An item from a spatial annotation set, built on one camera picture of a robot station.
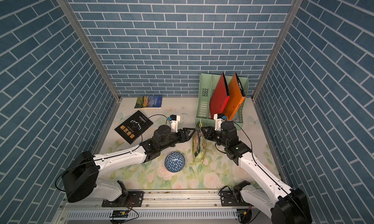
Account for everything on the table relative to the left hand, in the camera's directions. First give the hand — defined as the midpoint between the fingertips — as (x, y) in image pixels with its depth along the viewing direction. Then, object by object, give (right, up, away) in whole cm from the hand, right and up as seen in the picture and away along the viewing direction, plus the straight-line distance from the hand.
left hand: (197, 133), depth 75 cm
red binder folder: (+17, +21, +28) cm, 39 cm away
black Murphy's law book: (-43, 0, +24) cm, 49 cm away
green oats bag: (+1, -6, +2) cm, 6 cm away
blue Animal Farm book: (-39, +18, +41) cm, 59 cm away
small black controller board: (-39, -40, -3) cm, 56 cm away
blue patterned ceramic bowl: (-14, -19, +11) cm, 26 cm away
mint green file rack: (+8, +31, +27) cm, 42 cm away
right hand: (+3, +2, +2) cm, 4 cm away
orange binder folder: (+24, +20, +9) cm, 32 cm away
